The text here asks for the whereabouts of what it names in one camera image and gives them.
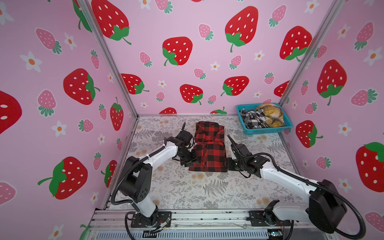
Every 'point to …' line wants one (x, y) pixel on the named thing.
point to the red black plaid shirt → (210, 144)
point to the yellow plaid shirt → (273, 114)
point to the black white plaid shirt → (254, 119)
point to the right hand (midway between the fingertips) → (223, 163)
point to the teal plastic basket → (288, 122)
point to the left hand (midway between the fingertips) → (199, 162)
